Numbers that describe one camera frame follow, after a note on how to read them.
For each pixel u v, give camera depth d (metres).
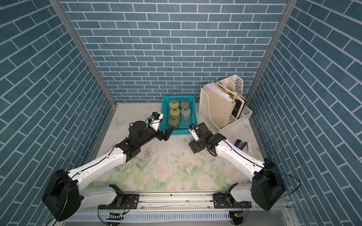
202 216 0.71
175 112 1.03
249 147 0.91
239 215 0.71
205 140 0.62
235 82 1.05
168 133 0.69
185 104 1.09
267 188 0.42
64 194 0.39
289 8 0.71
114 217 0.72
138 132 0.58
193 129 0.74
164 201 0.75
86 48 0.88
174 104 1.08
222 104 0.82
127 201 0.73
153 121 0.65
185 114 1.05
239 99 0.95
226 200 0.67
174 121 0.98
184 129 0.99
